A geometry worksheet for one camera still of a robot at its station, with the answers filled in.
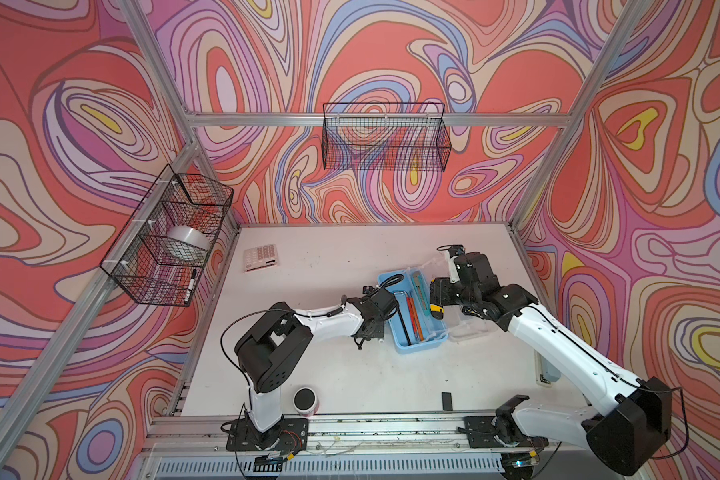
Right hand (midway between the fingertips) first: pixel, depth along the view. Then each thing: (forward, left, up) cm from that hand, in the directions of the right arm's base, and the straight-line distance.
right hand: (441, 292), depth 81 cm
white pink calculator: (+26, +59, -14) cm, 66 cm away
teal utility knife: (+6, +4, -9) cm, 11 cm away
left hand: (-2, +18, -16) cm, 24 cm away
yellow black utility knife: (-1, 0, -8) cm, 8 cm away
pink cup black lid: (-24, +37, -11) cm, 45 cm away
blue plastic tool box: (-2, +7, -16) cm, 18 cm away
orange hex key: (0, +5, -16) cm, 17 cm away
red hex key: (+1, +6, -16) cm, 17 cm away
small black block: (-24, 0, -17) cm, 30 cm away
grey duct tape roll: (+4, +62, +18) cm, 65 cm away
